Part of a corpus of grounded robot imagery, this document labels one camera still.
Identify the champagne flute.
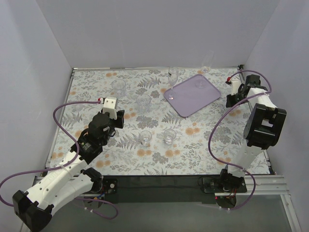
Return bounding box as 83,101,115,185
195,50,214,88
168,67,179,100

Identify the small glass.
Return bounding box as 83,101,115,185
139,130,152,146
163,129,176,145

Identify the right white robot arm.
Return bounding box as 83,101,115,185
219,74,287,191

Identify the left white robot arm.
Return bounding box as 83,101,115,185
13,110,125,232

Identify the lavender plastic tray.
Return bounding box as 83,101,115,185
164,74,221,117

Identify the ribbed tumbler centre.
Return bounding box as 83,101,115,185
136,94,152,113

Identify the faceted tumbler back left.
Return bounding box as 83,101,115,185
112,79,126,97

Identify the floral table mat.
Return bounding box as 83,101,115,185
46,69,250,175

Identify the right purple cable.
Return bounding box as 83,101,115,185
208,70,272,210

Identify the purple cable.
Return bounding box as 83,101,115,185
208,70,272,210
0,98,119,220

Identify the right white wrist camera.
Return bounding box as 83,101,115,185
230,79,242,96

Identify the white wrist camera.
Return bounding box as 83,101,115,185
102,97,118,120
230,79,242,96

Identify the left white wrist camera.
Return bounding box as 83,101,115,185
102,97,118,120

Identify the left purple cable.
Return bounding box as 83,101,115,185
0,98,119,220

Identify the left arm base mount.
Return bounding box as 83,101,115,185
83,178,118,209

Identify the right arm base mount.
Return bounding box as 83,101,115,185
197,175,247,209

